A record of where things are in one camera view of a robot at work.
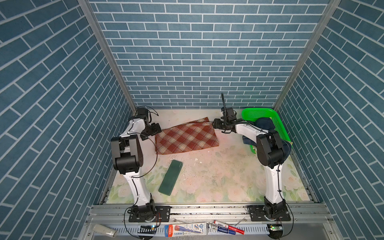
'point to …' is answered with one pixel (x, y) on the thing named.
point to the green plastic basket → (252, 114)
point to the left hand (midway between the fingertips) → (155, 132)
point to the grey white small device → (103, 230)
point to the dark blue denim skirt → (267, 123)
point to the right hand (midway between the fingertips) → (215, 122)
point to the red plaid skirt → (190, 136)
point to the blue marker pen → (215, 228)
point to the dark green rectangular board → (170, 177)
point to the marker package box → (185, 229)
